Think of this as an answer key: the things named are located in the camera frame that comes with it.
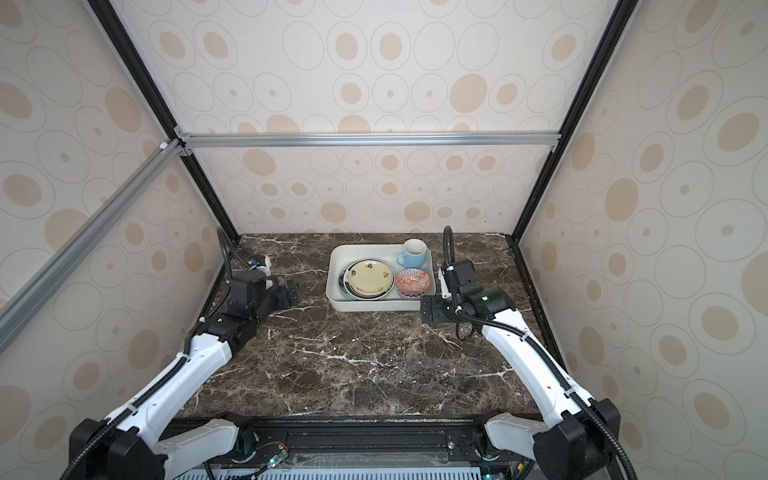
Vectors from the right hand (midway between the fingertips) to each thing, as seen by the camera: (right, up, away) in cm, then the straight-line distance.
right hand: (439, 307), depth 80 cm
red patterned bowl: (-6, +5, +22) cm, 24 cm away
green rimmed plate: (-30, +5, +23) cm, 38 cm away
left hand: (-40, +7, +1) cm, 41 cm away
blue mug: (-5, +16, +25) cm, 30 cm away
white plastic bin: (-32, +15, +29) cm, 45 cm away
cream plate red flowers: (-21, +6, +24) cm, 33 cm away
